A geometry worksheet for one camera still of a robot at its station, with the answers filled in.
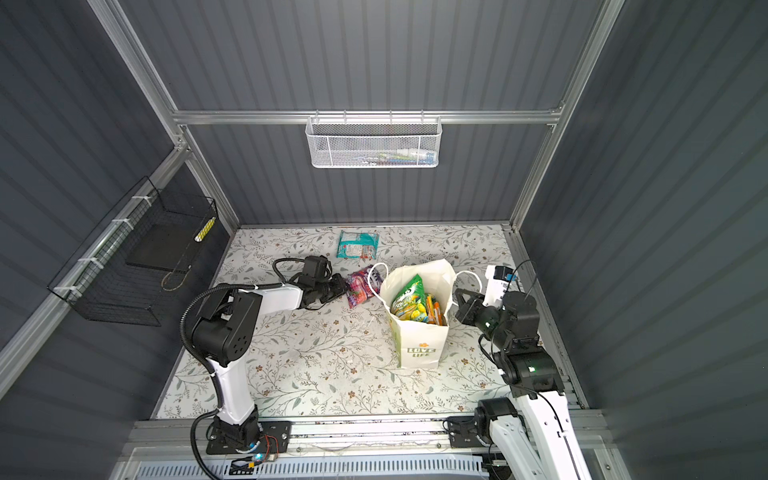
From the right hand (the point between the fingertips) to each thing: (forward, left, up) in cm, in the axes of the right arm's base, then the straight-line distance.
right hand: (460, 294), depth 70 cm
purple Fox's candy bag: (+18, +27, -22) cm, 39 cm away
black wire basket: (+6, +80, +5) cm, 80 cm away
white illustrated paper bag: (-8, +10, -10) cm, 16 cm away
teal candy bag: (+36, +30, -23) cm, 52 cm away
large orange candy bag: (+2, +5, -14) cm, 15 cm away
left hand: (+18, +31, -23) cm, 42 cm away
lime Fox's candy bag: (+2, +11, -8) cm, 14 cm away
